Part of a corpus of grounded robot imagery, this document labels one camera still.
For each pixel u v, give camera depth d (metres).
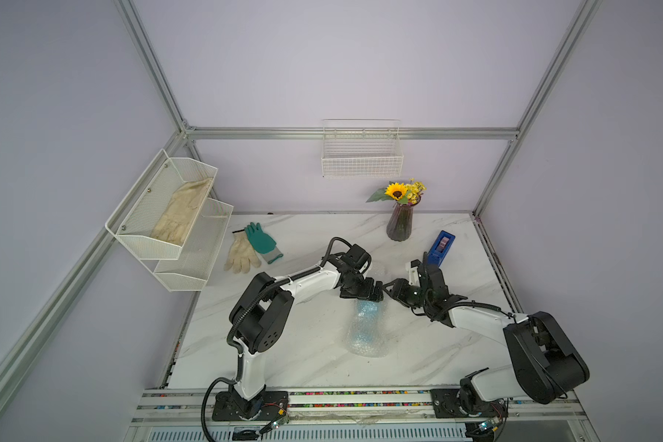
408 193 0.93
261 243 1.11
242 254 1.07
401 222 1.05
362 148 0.96
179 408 0.75
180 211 0.80
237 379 0.58
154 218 0.79
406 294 0.80
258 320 0.50
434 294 0.70
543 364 0.44
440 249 1.03
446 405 0.73
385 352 0.81
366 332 0.80
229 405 0.73
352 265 0.73
